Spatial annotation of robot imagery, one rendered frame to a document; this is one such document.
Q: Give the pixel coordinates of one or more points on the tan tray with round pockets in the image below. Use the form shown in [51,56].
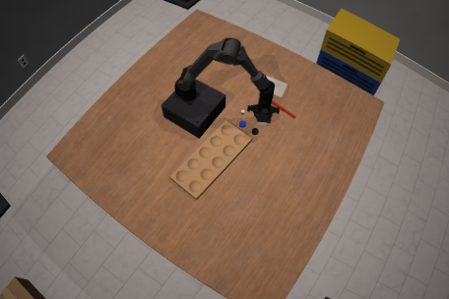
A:
[201,169]

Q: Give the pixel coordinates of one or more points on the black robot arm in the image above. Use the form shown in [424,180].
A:
[226,51]

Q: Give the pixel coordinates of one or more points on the cream sheet of paper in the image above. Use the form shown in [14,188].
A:
[280,87]

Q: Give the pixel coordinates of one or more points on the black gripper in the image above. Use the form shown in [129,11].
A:
[257,108]

